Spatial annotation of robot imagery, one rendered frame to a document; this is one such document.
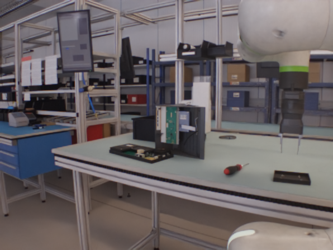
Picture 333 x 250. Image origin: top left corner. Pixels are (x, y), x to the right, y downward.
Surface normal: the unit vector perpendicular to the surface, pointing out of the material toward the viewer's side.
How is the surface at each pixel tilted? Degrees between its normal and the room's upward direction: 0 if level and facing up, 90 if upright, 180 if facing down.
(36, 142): 90
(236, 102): 90
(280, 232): 2
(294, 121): 87
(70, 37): 101
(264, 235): 7
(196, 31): 90
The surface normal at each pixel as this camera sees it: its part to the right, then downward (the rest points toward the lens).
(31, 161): 0.85, 0.07
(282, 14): -0.26, 0.37
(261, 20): -0.66, 0.44
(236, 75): -0.52, 0.11
